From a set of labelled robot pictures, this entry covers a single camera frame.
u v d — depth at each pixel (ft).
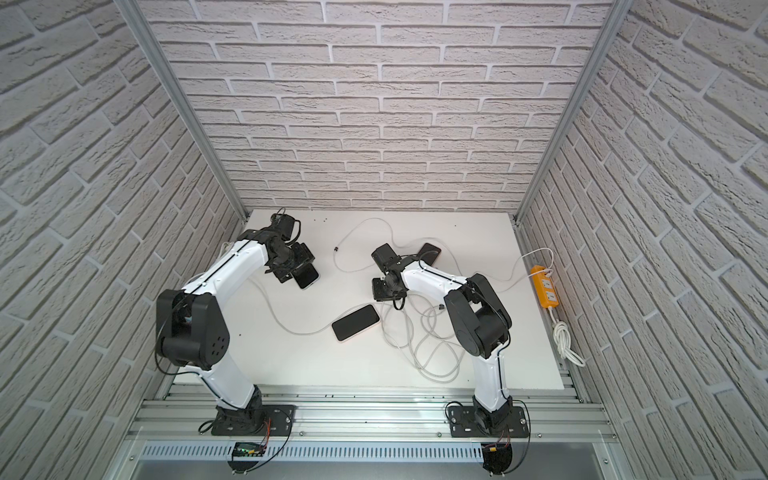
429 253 3.51
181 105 2.82
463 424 2.38
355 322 2.98
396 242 3.71
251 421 2.19
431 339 2.88
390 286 2.64
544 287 3.28
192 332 1.53
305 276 2.81
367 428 2.41
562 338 2.81
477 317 1.69
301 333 2.94
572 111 2.81
